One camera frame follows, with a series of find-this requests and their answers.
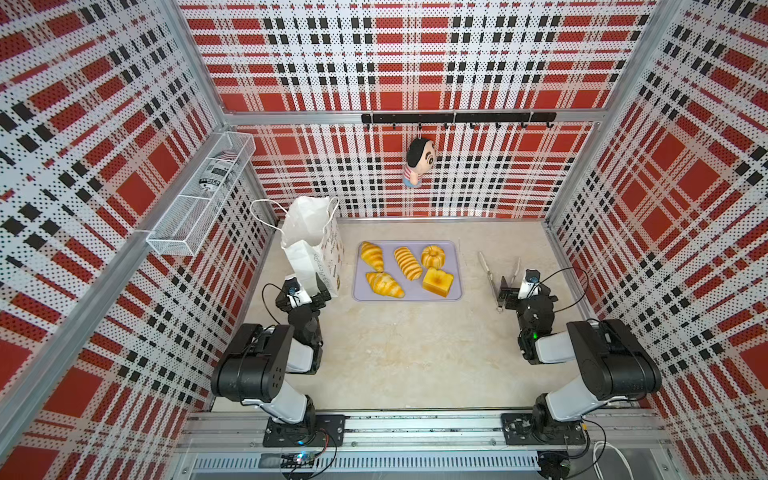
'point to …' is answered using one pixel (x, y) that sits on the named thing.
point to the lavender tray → (413, 289)
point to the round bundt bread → (432, 256)
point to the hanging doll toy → (420, 159)
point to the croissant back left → (373, 255)
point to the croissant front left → (384, 283)
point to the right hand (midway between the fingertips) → (523, 277)
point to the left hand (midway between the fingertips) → (308, 278)
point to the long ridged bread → (408, 262)
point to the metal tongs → (499, 306)
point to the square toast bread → (437, 281)
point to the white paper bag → (309, 250)
